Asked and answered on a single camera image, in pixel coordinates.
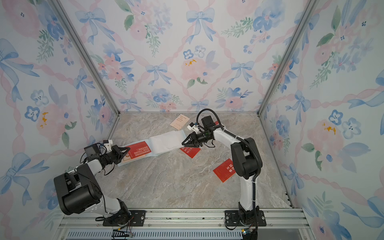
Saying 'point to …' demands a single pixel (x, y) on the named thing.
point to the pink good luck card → (180, 122)
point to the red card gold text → (225, 170)
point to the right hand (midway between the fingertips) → (185, 144)
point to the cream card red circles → (127, 157)
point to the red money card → (190, 151)
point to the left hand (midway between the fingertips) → (130, 147)
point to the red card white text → (138, 149)
